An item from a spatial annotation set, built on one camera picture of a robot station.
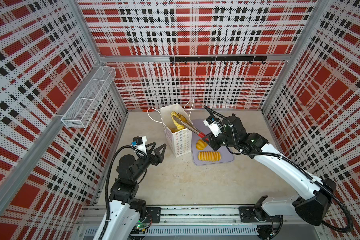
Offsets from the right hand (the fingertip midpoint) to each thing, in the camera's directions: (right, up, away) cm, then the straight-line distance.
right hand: (205, 139), depth 72 cm
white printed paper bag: (-13, -3, +11) cm, 17 cm away
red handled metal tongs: (-13, +10, +11) cm, 19 cm away
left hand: (-22, -4, -1) cm, 22 cm away
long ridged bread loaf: (-14, +6, +10) cm, 18 cm away
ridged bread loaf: (+5, -13, +19) cm, 23 cm away
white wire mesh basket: (-76, +14, +20) cm, 80 cm away
